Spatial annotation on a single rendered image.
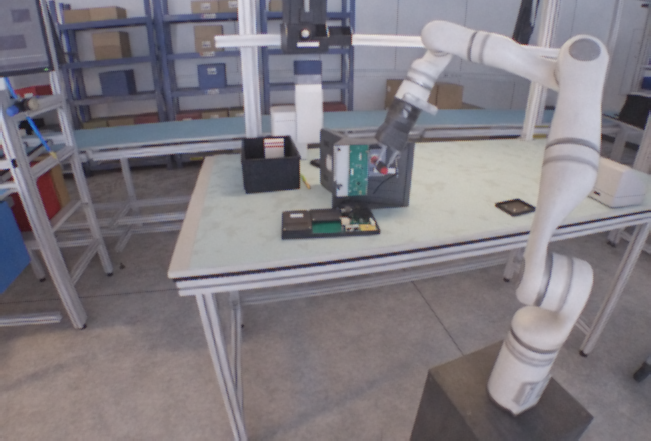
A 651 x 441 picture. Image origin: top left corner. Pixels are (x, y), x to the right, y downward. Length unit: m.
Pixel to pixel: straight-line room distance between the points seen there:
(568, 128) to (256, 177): 0.89
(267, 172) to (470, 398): 0.86
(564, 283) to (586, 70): 0.38
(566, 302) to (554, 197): 0.16
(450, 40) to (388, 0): 4.59
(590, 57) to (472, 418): 0.70
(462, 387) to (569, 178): 0.45
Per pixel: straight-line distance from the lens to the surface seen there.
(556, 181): 0.63
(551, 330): 0.65
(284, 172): 1.17
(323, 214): 0.97
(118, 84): 4.81
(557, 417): 0.83
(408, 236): 0.93
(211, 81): 4.52
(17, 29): 1.64
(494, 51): 0.81
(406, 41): 1.66
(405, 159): 1.04
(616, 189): 1.41
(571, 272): 0.60
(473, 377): 0.82
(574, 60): 0.75
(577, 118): 0.69
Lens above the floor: 1.47
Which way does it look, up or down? 24 degrees down
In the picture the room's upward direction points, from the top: straight up
